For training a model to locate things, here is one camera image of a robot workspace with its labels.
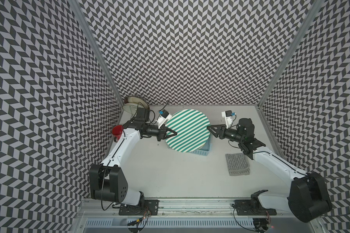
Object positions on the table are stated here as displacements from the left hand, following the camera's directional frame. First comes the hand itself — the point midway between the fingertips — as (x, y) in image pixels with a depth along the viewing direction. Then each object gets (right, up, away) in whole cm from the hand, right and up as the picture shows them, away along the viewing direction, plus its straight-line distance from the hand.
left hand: (174, 134), depth 75 cm
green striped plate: (+9, +4, -3) cm, 10 cm away
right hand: (+19, +2, +3) cm, 20 cm away
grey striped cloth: (+38, -20, +12) cm, 44 cm away
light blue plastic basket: (+18, -11, +13) cm, 24 cm away
